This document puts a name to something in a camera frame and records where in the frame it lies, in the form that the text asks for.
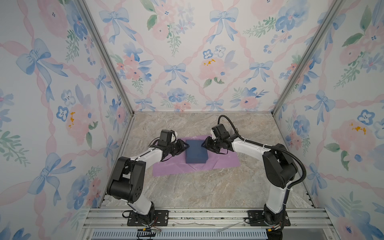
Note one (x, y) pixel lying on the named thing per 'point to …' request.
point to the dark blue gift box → (195, 153)
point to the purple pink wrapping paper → (175, 165)
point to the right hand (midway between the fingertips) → (201, 145)
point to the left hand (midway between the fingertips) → (189, 145)
